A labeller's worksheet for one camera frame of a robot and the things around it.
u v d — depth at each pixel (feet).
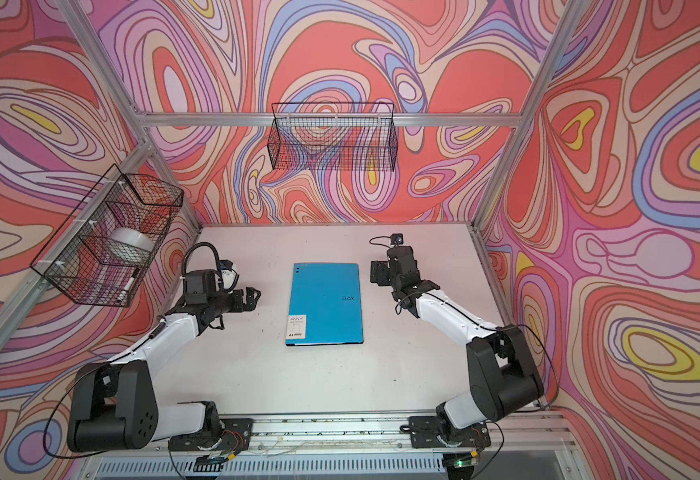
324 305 3.18
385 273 2.58
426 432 2.37
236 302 2.63
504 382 1.40
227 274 2.62
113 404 1.37
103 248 2.27
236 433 2.41
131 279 2.41
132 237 2.43
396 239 2.52
